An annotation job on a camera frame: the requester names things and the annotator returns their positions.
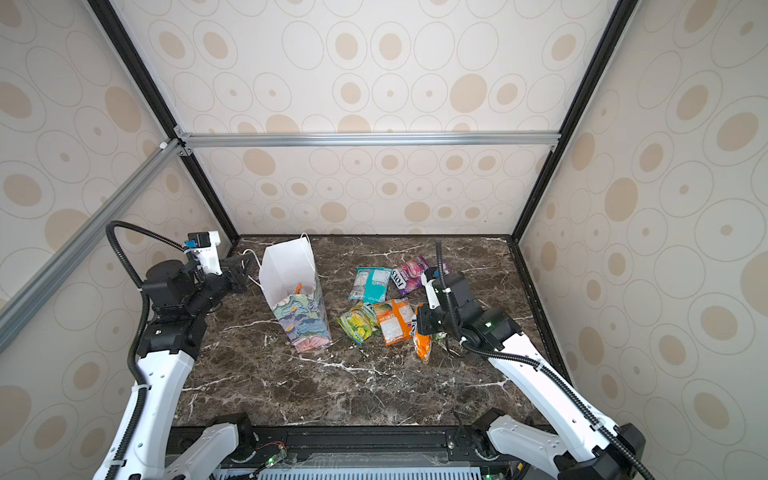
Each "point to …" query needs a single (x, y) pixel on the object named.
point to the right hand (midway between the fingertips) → (420, 311)
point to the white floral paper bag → (289, 282)
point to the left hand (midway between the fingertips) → (257, 252)
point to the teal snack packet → (370, 285)
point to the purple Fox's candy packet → (407, 278)
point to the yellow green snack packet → (359, 322)
